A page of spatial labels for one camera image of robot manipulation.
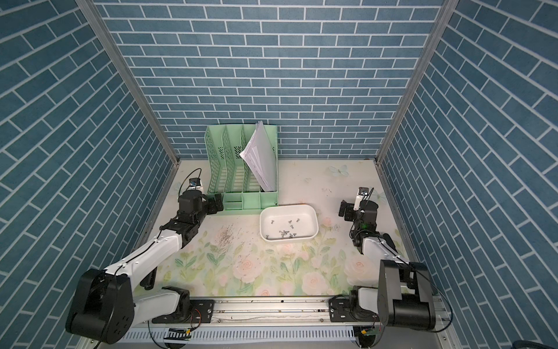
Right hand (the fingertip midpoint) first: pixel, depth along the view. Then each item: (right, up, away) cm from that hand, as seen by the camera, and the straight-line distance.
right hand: (357, 202), depth 91 cm
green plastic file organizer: (-60, +12, +21) cm, 64 cm away
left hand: (-59, +3, -4) cm, 59 cm away
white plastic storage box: (-29, -10, +6) cm, 31 cm away
